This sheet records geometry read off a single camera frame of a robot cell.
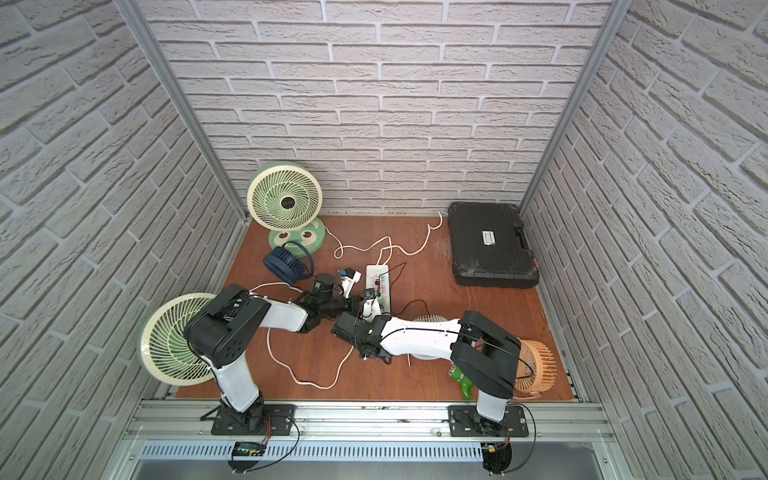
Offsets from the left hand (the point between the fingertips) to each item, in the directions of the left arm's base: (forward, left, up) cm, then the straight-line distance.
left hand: (367, 296), depth 92 cm
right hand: (-9, -4, 0) cm, 9 cm away
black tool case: (+17, -42, +5) cm, 46 cm away
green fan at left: (-20, +47, +11) cm, 52 cm away
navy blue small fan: (+8, +26, +6) cm, 27 cm away
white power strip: (+6, -3, +1) cm, 7 cm away
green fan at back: (+24, +25, +20) cm, 40 cm away
